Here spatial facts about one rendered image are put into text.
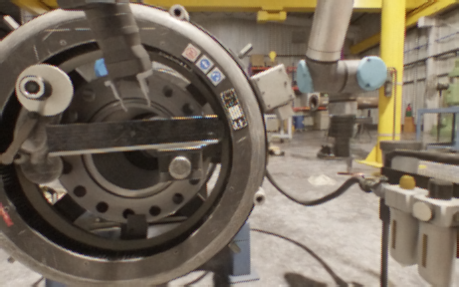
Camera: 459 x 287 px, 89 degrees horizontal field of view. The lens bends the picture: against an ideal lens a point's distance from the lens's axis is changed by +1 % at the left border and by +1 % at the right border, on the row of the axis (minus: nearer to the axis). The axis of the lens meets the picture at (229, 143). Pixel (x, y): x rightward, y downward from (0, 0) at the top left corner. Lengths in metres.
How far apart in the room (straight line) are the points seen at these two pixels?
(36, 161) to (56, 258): 0.24
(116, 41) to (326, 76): 0.51
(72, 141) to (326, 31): 0.65
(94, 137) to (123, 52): 0.23
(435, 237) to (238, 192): 0.52
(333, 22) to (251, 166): 0.40
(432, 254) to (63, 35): 1.05
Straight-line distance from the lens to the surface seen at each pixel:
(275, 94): 0.68
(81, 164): 0.80
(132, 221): 0.79
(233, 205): 0.65
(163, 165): 0.54
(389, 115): 3.98
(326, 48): 0.69
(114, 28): 0.47
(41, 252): 0.76
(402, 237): 0.91
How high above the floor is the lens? 0.67
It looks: 5 degrees down
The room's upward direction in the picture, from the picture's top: 1 degrees counter-clockwise
